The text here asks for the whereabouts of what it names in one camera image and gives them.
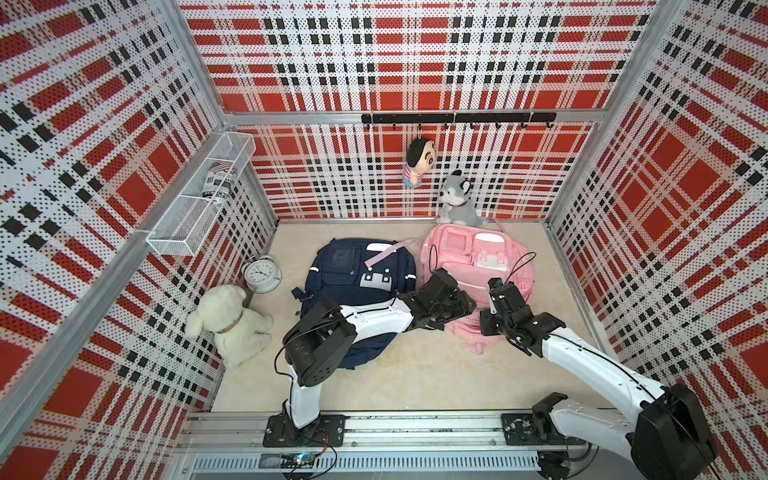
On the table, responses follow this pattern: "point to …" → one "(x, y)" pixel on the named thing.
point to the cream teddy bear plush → (239, 334)
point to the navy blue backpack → (349, 270)
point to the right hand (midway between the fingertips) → (490, 316)
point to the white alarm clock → (264, 275)
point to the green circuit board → (304, 460)
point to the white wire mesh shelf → (185, 224)
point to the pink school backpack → (473, 254)
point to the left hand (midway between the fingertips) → (475, 306)
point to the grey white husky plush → (456, 207)
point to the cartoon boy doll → (420, 157)
